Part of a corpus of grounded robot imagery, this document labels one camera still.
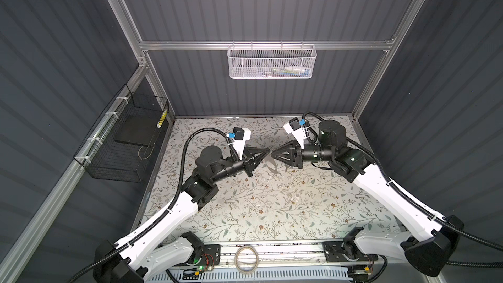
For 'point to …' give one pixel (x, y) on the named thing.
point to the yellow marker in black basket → (162, 119)
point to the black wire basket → (122, 146)
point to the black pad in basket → (139, 130)
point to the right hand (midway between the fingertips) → (276, 154)
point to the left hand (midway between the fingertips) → (272, 155)
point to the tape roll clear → (246, 259)
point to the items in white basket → (287, 71)
